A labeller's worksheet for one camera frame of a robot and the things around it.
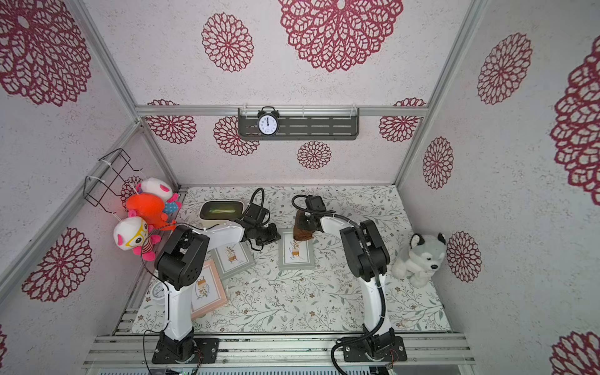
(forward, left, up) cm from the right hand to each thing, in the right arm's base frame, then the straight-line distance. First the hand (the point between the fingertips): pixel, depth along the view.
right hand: (298, 219), depth 104 cm
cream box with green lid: (+2, +37, +1) cm, 37 cm away
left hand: (-9, +7, -3) cm, 12 cm away
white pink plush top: (+2, +57, +19) cm, 60 cm away
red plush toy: (-8, +55, +17) cm, 58 cm away
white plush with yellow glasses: (-20, +54, +18) cm, 61 cm away
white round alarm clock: (-34, +49, +2) cm, 59 cm away
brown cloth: (-8, -2, 0) cm, 8 cm away
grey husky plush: (-25, -42, +13) cm, 51 cm away
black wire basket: (-13, +62, +33) cm, 71 cm away
